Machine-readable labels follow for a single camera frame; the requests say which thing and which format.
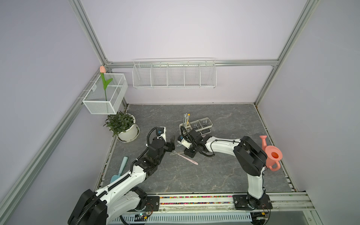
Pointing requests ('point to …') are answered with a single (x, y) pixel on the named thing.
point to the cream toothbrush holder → (203, 125)
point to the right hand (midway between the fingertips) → (186, 149)
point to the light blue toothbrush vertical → (187, 118)
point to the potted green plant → (123, 125)
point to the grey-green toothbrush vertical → (184, 116)
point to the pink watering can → (274, 154)
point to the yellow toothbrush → (188, 114)
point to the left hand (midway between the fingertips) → (169, 136)
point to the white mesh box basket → (95, 100)
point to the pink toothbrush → (188, 160)
